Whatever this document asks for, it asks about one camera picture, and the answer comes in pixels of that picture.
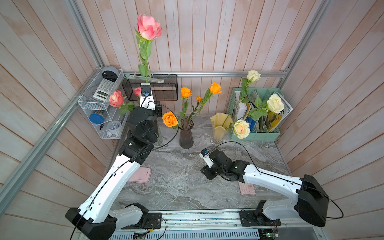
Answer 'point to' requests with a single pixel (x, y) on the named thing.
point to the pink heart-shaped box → (142, 175)
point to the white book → (241, 107)
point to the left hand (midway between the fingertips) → (147, 95)
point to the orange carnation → (199, 99)
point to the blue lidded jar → (96, 118)
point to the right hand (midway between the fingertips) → (203, 167)
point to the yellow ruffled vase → (220, 122)
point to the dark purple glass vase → (186, 137)
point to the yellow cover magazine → (274, 120)
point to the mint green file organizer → (258, 129)
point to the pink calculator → (246, 189)
